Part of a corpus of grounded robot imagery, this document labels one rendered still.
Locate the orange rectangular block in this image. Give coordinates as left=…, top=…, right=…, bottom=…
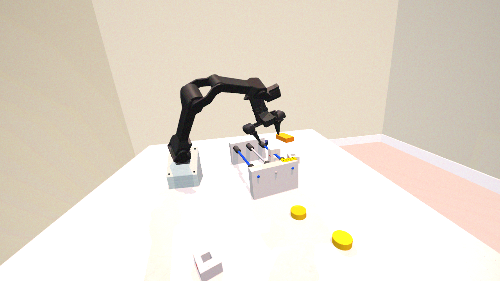
left=276, top=133, right=294, bottom=143

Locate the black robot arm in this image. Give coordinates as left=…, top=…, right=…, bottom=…
left=167, top=75, right=281, bottom=165

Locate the yellow short cylinder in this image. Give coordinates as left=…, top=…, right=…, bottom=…
left=332, top=230, right=353, bottom=251
left=291, top=205, right=306, bottom=220

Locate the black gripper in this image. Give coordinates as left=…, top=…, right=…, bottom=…
left=243, top=105, right=286, bottom=144

